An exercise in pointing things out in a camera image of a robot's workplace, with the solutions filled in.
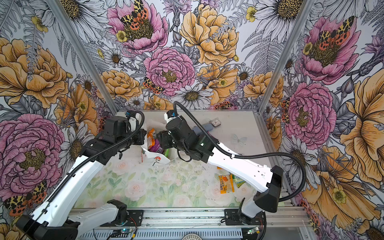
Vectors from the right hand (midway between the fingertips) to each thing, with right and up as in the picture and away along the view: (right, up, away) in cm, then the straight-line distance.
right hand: (163, 139), depth 66 cm
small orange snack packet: (+31, -26, +17) cm, 44 cm away
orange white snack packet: (-10, 0, +15) cm, 18 cm away
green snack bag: (-2, -8, +17) cm, 19 cm away
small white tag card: (+29, +8, +46) cm, 54 cm away
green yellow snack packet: (+38, -25, +19) cm, 49 cm away
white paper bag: (-6, -11, +11) cm, 17 cm away
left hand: (-10, 0, +7) cm, 12 cm away
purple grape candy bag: (-7, -6, +17) cm, 20 cm away
